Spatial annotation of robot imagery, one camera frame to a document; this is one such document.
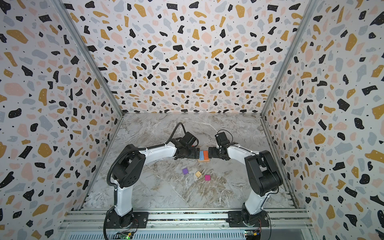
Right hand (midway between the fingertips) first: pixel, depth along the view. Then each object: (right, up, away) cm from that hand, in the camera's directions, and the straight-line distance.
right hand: (213, 150), depth 96 cm
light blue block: (-8, -3, -1) cm, 8 cm away
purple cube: (-18, -12, -4) cm, 22 cm away
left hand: (-12, -1, -2) cm, 12 cm away
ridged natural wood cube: (-10, -13, -8) cm, 18 cm away
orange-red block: (-5, -3, -1) cm, 6 cm away
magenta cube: (-4, -15, -8) cm, 17 cm away
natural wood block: (-5, -6, -1) cm, 8 cm away
